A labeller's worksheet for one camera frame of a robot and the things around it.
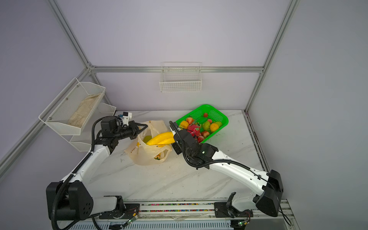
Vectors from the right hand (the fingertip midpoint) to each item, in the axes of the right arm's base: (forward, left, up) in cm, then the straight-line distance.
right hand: (175, 136), depth 73 cm
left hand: (+7, +16, 0) cm, 18 cm away
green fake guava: (+24, -19, -20) cm, 37 cm away
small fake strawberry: (+38, -19, -24) cm, 49 cm away
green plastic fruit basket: (+40, -20, -22) cm, 49 cm away
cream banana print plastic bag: (-8, +14, -6) cm, 17 cm away
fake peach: (+26, -7, -17) cm, 32 cm away
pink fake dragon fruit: (+16, -8, -14) cm, 23 cm away
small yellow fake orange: (+22, -24, -19) cm, 38 cm away
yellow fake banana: (+1, +8, -4) cm, 9 cm away
